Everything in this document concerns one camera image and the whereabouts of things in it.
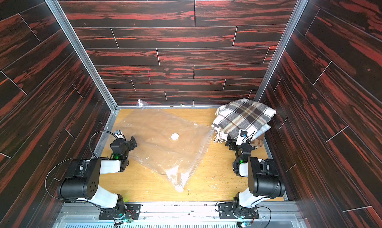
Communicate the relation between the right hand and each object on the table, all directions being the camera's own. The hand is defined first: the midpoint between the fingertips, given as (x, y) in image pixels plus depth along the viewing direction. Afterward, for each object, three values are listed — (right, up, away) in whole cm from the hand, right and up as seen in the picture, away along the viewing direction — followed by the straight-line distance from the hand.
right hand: (240, 135), depth 92 cm
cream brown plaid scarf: (-5, +11, +1) cm, 12 cm away
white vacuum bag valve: (-42, -2, +11) cm, 44 cm away
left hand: (-72, -2, +3) cm, 72 cm away
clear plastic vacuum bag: (-44, -8, +7) cm, 45 cm away
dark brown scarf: (+12, -4, +1) cm, 13 cm away
